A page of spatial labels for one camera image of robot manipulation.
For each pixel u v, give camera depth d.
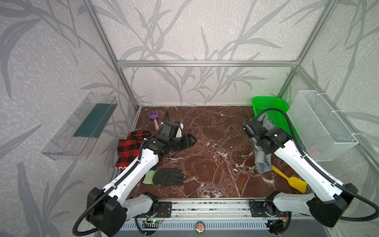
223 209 0.75
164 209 0.73
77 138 0.64
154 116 1.16
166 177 0.84
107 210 0.38
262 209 0.72
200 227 0.69
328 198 0.39
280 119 1.11
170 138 0.59
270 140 0.48
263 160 0.69
